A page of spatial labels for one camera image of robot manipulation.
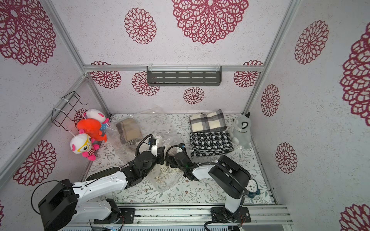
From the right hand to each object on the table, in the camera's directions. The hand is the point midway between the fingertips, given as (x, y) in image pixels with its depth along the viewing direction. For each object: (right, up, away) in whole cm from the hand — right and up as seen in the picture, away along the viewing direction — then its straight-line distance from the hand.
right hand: (169, 156), depth 91 cm
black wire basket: (-55, +34, -9) cm, 65 cm away
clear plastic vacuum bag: (-16, +22, +26) cm, 38 cm away
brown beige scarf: (-33, +16, +17) cm, 40 cm away
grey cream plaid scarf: (+27, +23, +16) cm, 38 cm away
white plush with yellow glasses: (-47, +9, -11) cm, 49 cm away
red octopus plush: (-47, +19, -3) cm, 51 cm away
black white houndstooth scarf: (+26, +8, +6) cm, 28 cm away
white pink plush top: (-49, +27, +3) cm, 56 cm away
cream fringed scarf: (-2, -10, -4) cm, 11 cm away
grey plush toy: (+46, +15, +3) cm, 48 cm away
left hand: (-2, +6, -9) cm, 11 cm away
